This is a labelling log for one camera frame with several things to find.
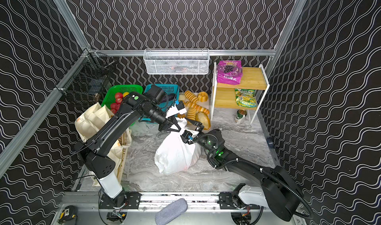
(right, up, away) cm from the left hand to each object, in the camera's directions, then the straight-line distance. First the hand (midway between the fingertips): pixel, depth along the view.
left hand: (182, 130), depth 66 cm
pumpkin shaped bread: (+13, +20, +51) cm, 56 cm away
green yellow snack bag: (+39, +17, +29) cm, 51 cm away
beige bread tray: (+5, +20, +51) cm, 55 cm away
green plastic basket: (-56, +21, +48) cm, 77 cm away
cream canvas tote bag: (-47, +5, +11) cm, 48 cm away
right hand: (+1, +3, +7) cm, 7 cm away
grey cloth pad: (-6, -38, +3) cm, 39 cm away
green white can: (+37, +6, +32) cm, 49 cm away
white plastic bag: (-4, -11, +3) cm, 13 cm away
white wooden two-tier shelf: (+23, +19, +24) cm, 38 cm away
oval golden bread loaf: (+12, +4, +35) cm, 37 cm away
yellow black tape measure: (-53, -39, +3) cm, 66 cm away
